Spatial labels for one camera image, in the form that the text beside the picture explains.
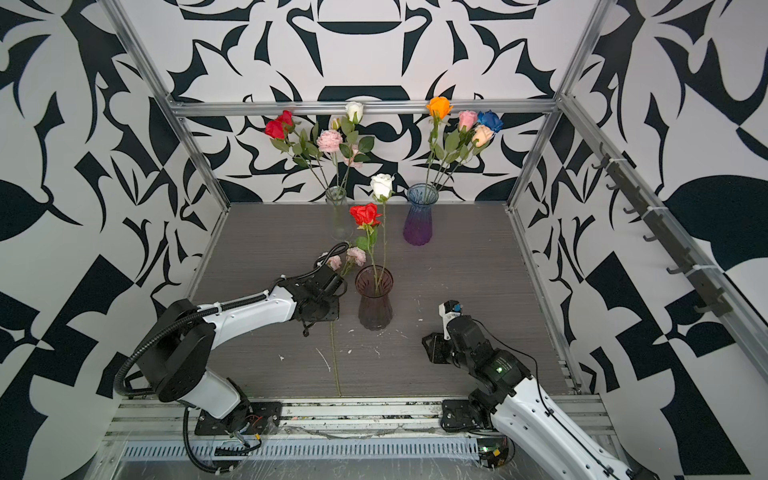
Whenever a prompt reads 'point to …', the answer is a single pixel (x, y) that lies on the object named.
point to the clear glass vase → (341, 227)
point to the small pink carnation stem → (353, 256)
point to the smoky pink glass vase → (374, 311)
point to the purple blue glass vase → (418, 225)
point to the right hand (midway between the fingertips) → (426, 340)
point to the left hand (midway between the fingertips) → (335, 305)
